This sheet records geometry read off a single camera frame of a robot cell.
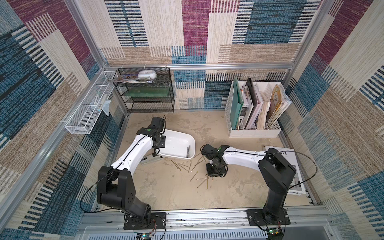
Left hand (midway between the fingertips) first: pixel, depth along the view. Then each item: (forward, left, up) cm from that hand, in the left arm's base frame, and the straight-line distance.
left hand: (157, 142), depth 88 cm
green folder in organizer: (+13, -45, +18) cm, 51 cm away
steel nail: (-8, -10, -12) cm, 18 cm away
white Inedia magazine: (-23, -75, -9) cm, 79 cm away
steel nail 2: (-15, -21, -14) cm, 29 cm away
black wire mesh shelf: (+40, +14, -7) cm, 43 cm away
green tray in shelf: (+28, +7, +15) cm, 32 cm away
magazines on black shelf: (+32, +16, +22) cm, 42 cm away
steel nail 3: (0, -18, -11) cm, 21 cm away
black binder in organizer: (+29, -56, +18) cm, 66 cm away
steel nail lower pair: (-19, -28, -13) cm, 37 cm away
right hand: (-15, -31, -13) cm, 36 cm away
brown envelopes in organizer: (+17, -72, +13) cm, 75 cm away
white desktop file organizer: (+16, -54, +12) cm, 58 cm away
